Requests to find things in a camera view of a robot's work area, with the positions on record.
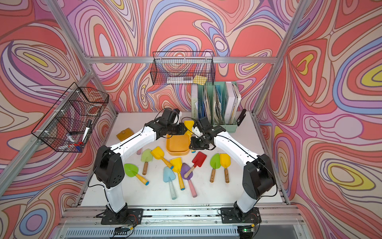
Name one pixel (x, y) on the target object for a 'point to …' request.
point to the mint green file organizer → (218, 101)
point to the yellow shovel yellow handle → (177, 165)
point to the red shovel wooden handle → (198, 160)
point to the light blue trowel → (168, 175)
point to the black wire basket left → (68, 124)
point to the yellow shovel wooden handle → (225, 162)
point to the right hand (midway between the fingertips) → (193, 150)
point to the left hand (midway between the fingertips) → (187, 129)
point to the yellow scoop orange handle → (158, 153)
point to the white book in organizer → (232, 101)
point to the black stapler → (241, 117)
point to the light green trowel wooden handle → (146, 157)
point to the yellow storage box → (178, 145)
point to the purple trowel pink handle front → (185, 168)
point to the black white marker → (87, 130)
